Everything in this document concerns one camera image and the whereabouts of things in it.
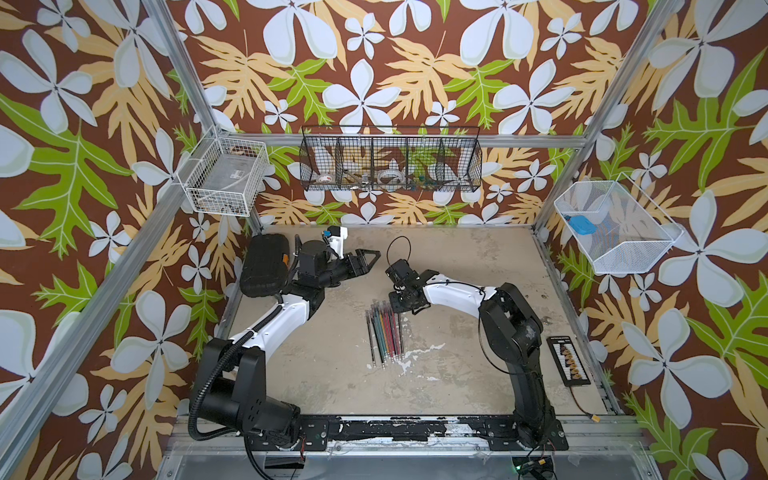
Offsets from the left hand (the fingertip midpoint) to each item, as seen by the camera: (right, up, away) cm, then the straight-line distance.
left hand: (374, 252), depth 81 cm
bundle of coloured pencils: (+3, -24, +11) cm, 27 cm away
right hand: (+7, -17, +17) cm, 25 cm away
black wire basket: (+5, +31, +16) cm, 36 cm away
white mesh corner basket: (+68, +7, +2) cm, 69 cm away
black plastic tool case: (-38, -4, +20) cm, 44 cm away
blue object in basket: (+61, +8, +5) cm, 62 cm away
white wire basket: (-44, +22, +5) cm, 49 cm away
